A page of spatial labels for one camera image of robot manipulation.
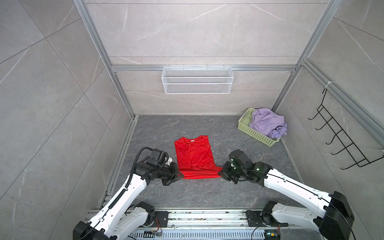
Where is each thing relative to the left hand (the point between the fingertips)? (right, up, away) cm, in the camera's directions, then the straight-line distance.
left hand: (184, 172), depth 74 cm
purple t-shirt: (+56, +27, +31) cm, 70 cm away
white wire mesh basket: (+7, +55, +26) cm, 61 cm away
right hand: (+17, -1, +4) cm, 17 cm away
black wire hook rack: (+71, +9, -16) cm, 74 cm away
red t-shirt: (+5, +2, +21) cm, 22 cm away
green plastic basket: (+40, +24, +31) cm, 56 cm away
